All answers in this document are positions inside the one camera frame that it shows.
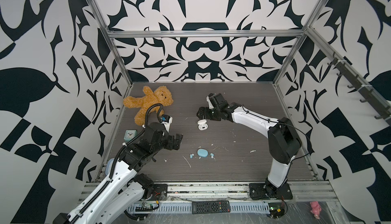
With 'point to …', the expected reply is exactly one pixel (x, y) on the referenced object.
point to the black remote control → (210, 206)
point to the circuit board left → (145, 207)
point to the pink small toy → (315, 209)
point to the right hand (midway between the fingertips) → (202, 113)
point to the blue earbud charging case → (202, 152)
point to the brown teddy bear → (162, 95)
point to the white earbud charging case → (202, 125)
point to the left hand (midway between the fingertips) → (174, 131)
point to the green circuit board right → (276, 210)
